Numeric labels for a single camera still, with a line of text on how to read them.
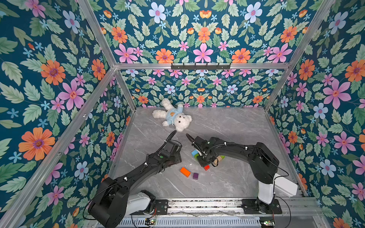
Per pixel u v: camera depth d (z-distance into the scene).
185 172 0.86
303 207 0.76
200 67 0.91
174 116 1.03
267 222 0.70
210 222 0.77
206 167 0.86
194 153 0.91
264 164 0.48
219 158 0.88
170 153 0.66
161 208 0.73
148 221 0.72
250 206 0.74
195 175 0.83
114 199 0.40
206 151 0.64
